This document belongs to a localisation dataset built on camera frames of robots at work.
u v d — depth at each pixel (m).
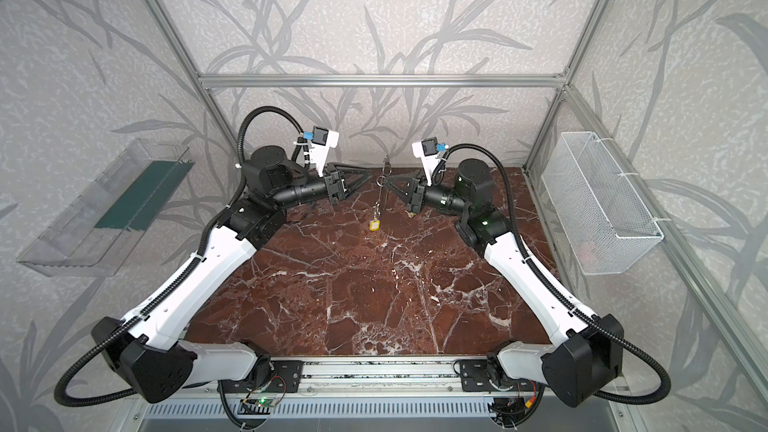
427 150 0.57
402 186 0.61
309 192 0.56
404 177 0.61
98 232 0.65
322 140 0.55
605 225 0.61
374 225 0.67
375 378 0.75
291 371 0.74
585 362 0.38
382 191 0.63
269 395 0.72
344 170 0.58
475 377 0.73
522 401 0.71
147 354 0.37
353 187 0.62
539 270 0.45
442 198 0.58
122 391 0.43
